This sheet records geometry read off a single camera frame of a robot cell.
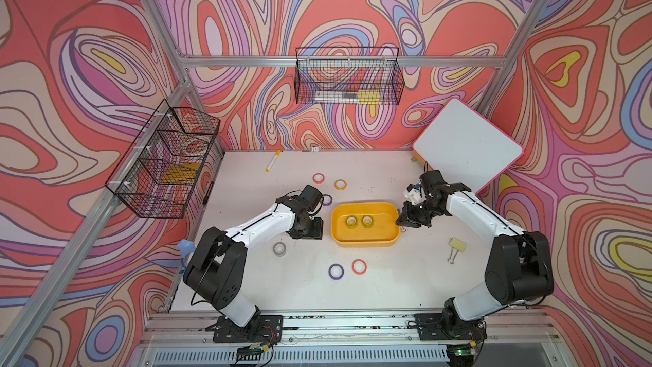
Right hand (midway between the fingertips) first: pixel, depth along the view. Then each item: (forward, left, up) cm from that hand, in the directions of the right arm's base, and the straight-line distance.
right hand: (400, 228), depth 86 cm
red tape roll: (+30, +28, -8) cm, 42 cm away
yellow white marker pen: (+39, +50, -6) cm, 64 cm away
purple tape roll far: (+18, +25, -8) cm, 32 cm away
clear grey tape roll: (-3, +43, -8) cm, 43 cm away
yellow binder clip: (-3, -21, -9) cm, 23 cm away
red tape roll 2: (-10, +15, -9) cm, 20 cm away
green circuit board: (-33, +49, -8) cm, 60 cm away
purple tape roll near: (-11, +23, -8) cm, 26 cm away
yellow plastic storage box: (+3, +4, -8) cm, 9 cm away
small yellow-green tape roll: (+7, +16, -6) cm, 18 cm away
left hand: (0, +29, -2) cm, 29 cm away
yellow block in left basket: (+7, +65, +24) cm, 70 cm away
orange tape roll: (+26, +19, -8) cm, 33 cm away
